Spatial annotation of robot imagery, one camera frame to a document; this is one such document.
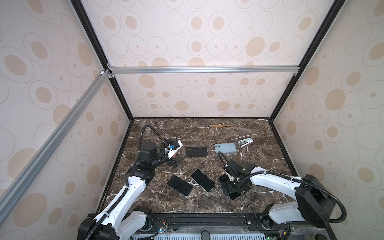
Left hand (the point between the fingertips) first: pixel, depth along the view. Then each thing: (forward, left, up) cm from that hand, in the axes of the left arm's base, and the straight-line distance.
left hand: (184, 146), depth 75 cm
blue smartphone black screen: (-9, -10, -23) cm, 27 cm away
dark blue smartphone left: (-12, +3, -23) cm, 26 cm away
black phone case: (+11, -6, -24) cm, 27 cm away
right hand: (-14, -26, -23) cm, 38 cm away
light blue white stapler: (+18, -40, -22) cm, 49 cm away
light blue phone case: (+15, -26, -24) cm, 39 cm away
